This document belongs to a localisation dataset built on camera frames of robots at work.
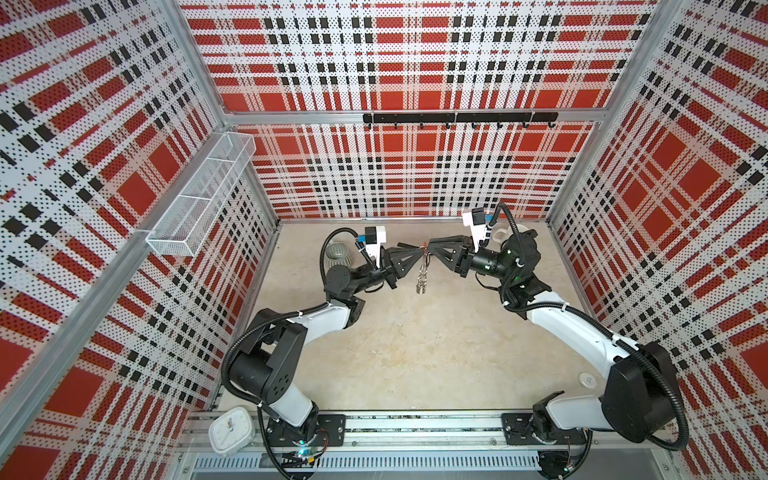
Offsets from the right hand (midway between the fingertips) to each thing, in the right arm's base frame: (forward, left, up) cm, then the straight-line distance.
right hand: (429, 248), depth 67 cm
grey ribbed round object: (+23, +30, -31) cm, 50 cm away
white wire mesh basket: (+19, +74, -11) cm, 77 cm away
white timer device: (-32, +49, -31) cm, 66 cm away
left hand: (-1, +1, -2) cm, 2 cm away
